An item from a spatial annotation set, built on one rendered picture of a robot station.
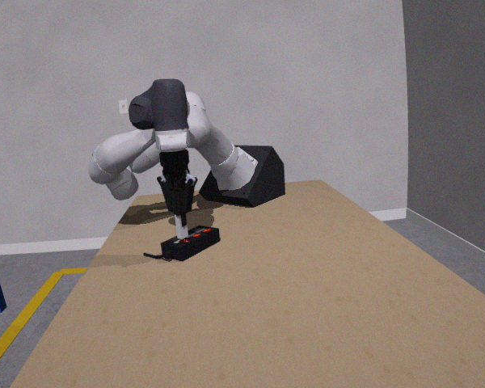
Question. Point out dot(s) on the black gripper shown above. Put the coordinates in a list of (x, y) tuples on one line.
[(181, 184)]

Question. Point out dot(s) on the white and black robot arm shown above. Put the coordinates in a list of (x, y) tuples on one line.
[(165, 105)]

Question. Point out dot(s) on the black power strip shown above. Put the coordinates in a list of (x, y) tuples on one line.
[(198, 239)]

